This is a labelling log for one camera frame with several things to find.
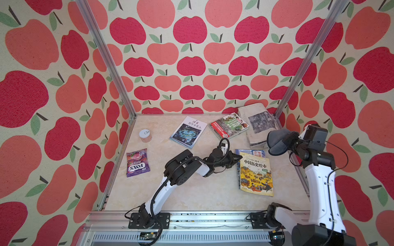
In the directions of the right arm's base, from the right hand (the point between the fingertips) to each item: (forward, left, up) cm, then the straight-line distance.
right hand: (289, 140), depth 73 cm
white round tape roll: (+11, +82, -20) cm, 85 cm away
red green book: (+28, +25, -23) cm, 44 cm away
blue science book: (+21, +54, -26) cm, 64 cm away
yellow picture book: (-10, +11, -23) cm, 27 cm away
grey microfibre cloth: (+2, +5, -4) cm, 7 cm away
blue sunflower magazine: (+6, +5, -23) cm, 25 cm away
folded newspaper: (+32, +3, -21) cm, 39 cm away
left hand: (-4, +18, -18) cm, 25 cm away
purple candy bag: (-8, +82, -23) cm, 86 cm away
